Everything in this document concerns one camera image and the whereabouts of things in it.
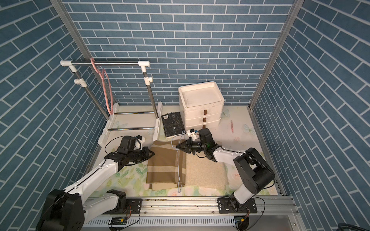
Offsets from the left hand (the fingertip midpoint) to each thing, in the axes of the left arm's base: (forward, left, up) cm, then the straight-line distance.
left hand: (157, 153), depth 84 cm
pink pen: (+27, -51, -8) cm, 58 cm away
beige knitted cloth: (-9, -26, -7) cm, 29 cm away
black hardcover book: (+26, -7, -6) cm, 28 cm away
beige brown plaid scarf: (-6, -6, -3) cm, 9 cm away
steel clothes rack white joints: (+33, +32, -10) cm, 47 cm away
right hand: (+1, -13, +6) cm, 14 cm away
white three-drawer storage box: (+25, -25, +16) cm, 39 cm away
